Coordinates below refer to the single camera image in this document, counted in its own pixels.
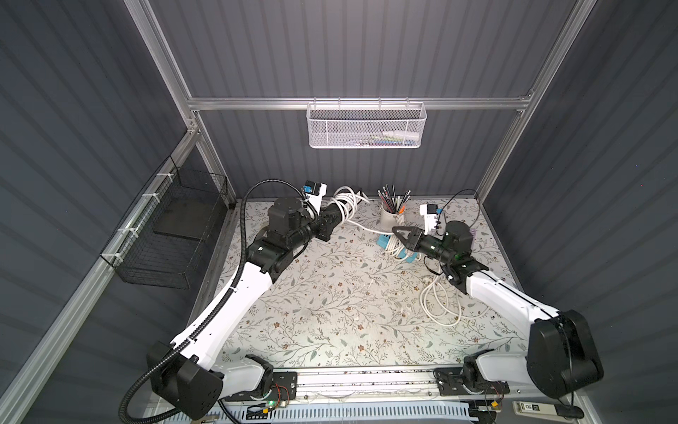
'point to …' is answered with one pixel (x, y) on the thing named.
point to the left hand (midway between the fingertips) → (340, 213)
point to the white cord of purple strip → (441, 304)
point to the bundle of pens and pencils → (393, 203)
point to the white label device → (546, 411)
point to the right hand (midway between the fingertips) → (398, 230)
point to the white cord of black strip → (342, 193)
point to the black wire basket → (161, 240)
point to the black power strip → (347, 204)
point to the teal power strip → (382, 240)
